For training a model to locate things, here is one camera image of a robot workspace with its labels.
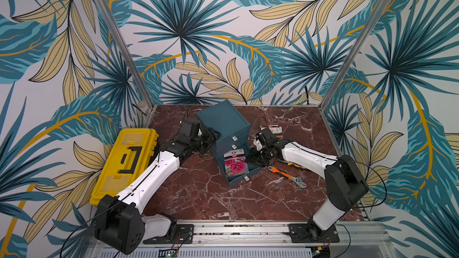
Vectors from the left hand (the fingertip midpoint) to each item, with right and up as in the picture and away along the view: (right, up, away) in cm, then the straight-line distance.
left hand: (219, 140), depth 79 cm
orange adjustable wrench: (+39, -21, +9) cm, 45 cm away
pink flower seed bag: (+8, -13, +11) cm, 19 cm away
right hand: (+13, -11, +9) cm, 19 cm away
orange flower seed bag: (+32, +4, +27) cm, 42 cm away
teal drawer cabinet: (+11, 0, +3) cm, 11 cm away
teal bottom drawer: (+16, -15, +7) cm, 23 cm away
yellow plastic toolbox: (-39, -7, -2) cm, 40 cm away
